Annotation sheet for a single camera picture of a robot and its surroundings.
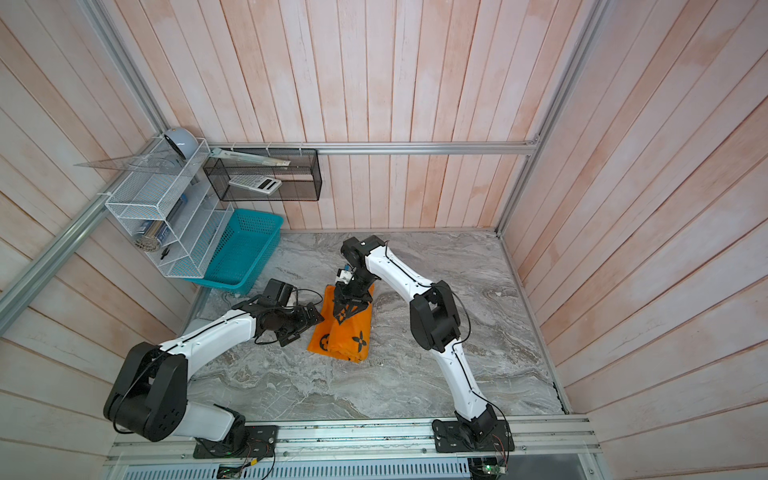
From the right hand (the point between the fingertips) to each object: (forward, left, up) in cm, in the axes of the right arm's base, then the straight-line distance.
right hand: (339, 312), depth 86 cm
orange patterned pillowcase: (-9, -4, 0) cm, 9 cm away
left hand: (-3, +8, -4) cm, 10 cm away
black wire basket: (+47, +18, +13) cm, 52 cm away
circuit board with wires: (-36, -40, -10) cm, 54 cm away
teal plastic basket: (+35, +42, -8) cm, 55 cm away
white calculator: (+38, +29, +18) cm, 51 cm away
